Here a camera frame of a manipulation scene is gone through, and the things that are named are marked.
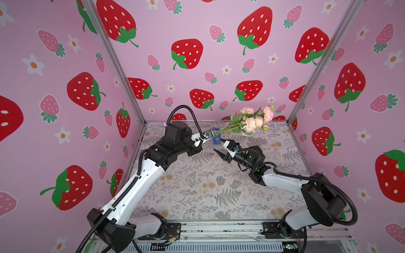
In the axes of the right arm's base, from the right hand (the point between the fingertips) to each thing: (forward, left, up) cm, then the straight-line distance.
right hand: (216, 145), depth 75 cm
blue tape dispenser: (+22, +1, -23) cm, 32 cm away
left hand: (+1, +7, +6) cm, 9 cm away
